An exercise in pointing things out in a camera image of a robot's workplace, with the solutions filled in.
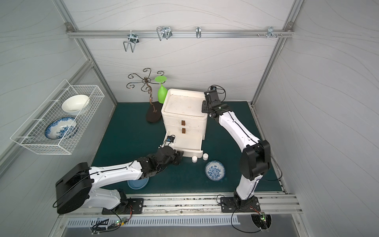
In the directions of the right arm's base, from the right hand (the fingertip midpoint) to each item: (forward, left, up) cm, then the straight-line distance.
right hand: (209, 103), depth 86 cm
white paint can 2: (-24, +2, -22) cm, 33 cm away
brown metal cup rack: (+10, +41, -22) cm, 48 cm away
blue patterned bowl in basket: (-27, +68, +9) cm, 73 cm away
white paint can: (-25, +8, -23) cm, 35 cm away
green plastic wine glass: (+9, +30, 0) cm, 32 cm away
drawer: (-17, +11, -21) cm, 29 cm away
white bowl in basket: (-14, +70, +10) cm, 72 cm away
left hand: (-26, +15, -14) cm, 33 cm away
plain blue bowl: (-41, +38, -23) cm, 61 cm away
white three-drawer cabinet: (-10, +15, -2) cm, 18 cm away
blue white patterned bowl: (-31, -4, -24) cm, 40 cm away
